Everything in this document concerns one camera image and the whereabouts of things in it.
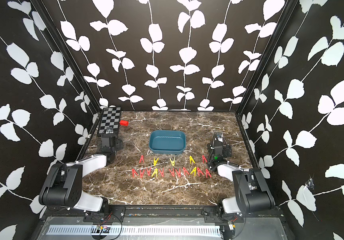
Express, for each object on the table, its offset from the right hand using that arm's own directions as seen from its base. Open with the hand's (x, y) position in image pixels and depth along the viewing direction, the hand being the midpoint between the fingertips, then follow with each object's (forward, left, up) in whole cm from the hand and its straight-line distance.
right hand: (220, 141), depth 92 cm
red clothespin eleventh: (-8, +50, -7) cm, 51 cm away
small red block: (+20, +68, -6) cm, 71 cm away
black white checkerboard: (+23, +79, -5) cm, 83 cm away
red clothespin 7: (-16, +23, -8) cm, 29 cm away
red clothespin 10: (-8, +10, -8) cm, 15 cm away
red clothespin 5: (-17, +30, -8) cm, 35 cm away
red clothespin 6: (-18, +26, -9) cm, 33 cm away
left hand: (+1, +70, +1) cm, 70 cm away
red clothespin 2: (-18, +49, -8) cm, 53 cm away
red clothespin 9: (-17, +9, -8) cm, 21 cm away
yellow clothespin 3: (-10, +41, -8) cm, 44 cm away
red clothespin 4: (-17, +36, -8) cm, 41 cm away
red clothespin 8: (-17, +14, -9) cm, 23 cm away
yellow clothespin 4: (-9, +19, -8) cm, 22 cm away
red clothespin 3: (-17, +45, -8) cm, 48 cm away
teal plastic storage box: (+5, +34, -9) cm, 36 cm away
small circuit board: (-46, +64, -8) cm, 79 cm away
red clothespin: (-17, +54, -8) cm, 57 cm away
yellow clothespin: (-17, +40, -8) cm, 45 cm away
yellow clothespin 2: (-16, +17, -8) cm, 25 cm away
